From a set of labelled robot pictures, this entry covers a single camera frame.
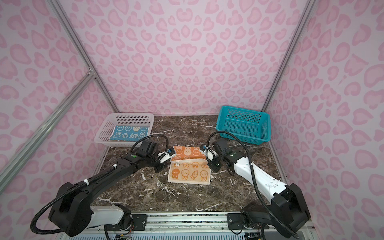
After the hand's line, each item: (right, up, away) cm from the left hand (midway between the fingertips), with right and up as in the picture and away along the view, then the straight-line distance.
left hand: (169, 158), depth 84 cm
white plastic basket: (-46, +23, +24) cm, 57 cm away
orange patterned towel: (+11, -6, +9) cm, 15 cm away
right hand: (+23, 0, -2) cm, 23 cm away
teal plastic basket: (+58, +18, +29) cm, 68 cm away
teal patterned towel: (-36, +14, +22) cm, 44 cm away
